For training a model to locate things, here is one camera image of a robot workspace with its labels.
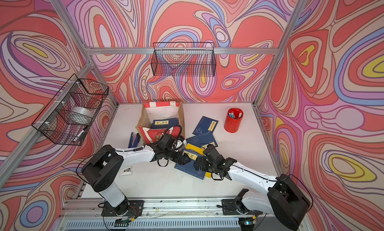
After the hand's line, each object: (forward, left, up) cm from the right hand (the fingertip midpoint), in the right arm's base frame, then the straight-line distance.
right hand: (201, 169), depth 84 cm
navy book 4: (+20, -2, -1) cm, 20 cm away
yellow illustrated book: (+12, +1, 0) cm, 12 cm away
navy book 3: (+32, -6, -1) cm, 33 cm away
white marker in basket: (+12, +60, +24) cm, 65 cm away
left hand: (+6, +9, +1) cm, 11 cm away
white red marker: (+31, -27, +10) cm, 43 cm away
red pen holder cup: (+27, -22, +10) cm, 36 cm away
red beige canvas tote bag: (+32, +28, +8) cm, 43 cm away
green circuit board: (-23, +41, -4) cm, 48 cm away
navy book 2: (+1, +7, 0) cm, 7 cm away
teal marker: (+33, -23, +8) cm, 41 cm away
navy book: (+29, +23, +7) cm, 38 cm away
